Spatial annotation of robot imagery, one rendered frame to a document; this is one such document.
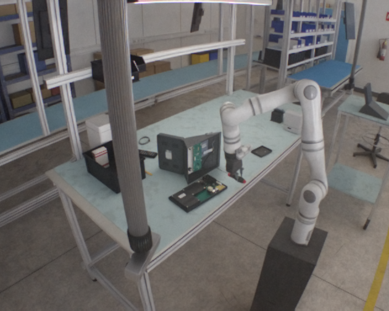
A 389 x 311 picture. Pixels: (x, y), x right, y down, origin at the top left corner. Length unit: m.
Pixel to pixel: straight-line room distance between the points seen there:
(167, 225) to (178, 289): 1.05
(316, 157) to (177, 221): 0.62
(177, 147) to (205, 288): 1.17
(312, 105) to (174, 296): 1.62
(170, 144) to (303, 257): 0.83
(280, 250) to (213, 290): 0.95
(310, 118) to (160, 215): 0.74
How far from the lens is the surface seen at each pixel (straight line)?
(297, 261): 1.35
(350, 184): 2.97
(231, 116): 1.05
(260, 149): 1.75
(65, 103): 1.60
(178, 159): 1.44
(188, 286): 2.20
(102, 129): 1.60
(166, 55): 1.93
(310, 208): 1.23
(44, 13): 2.74
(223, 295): 2.16
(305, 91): 1.07
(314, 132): 1.11
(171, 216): 1.23
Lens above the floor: 1.84
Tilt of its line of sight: 30 degrees down
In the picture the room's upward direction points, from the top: straight up
